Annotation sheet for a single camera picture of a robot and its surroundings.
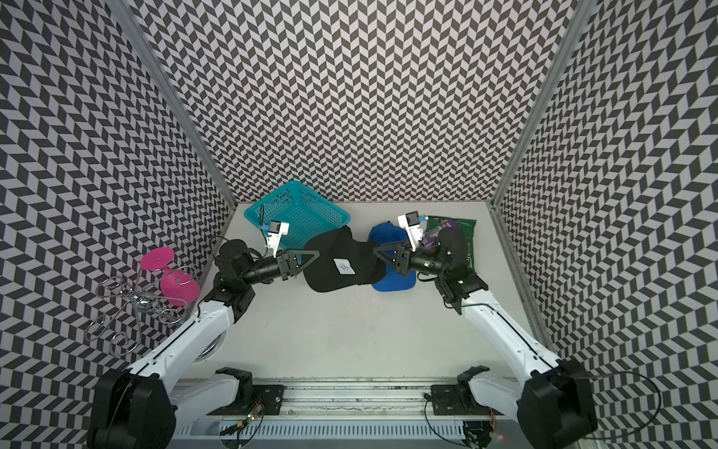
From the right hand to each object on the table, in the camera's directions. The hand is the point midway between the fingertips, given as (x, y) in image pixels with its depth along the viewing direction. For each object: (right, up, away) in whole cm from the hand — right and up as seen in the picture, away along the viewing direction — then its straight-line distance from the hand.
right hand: (375, 256), depth 70 cm
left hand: (-15, -1, +2) cm, 15 cm away
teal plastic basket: (-29, +14, +47) cm, 57 cm away
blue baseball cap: (+4, +5, +25) cm, 26 cm away
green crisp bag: (+36, +8, +36) cm, 51 cm away
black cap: (-8, -1, 0) cm, 8 cm away
